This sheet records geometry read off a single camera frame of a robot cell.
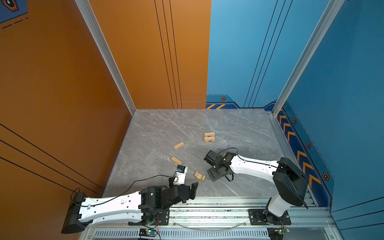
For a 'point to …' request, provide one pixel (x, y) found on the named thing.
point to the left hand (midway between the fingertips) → (192, 182)
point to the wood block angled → (210, 134)
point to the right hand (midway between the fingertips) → (215, 173)
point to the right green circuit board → (282, 230)
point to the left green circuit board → (147, 232)
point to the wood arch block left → (201, 176)
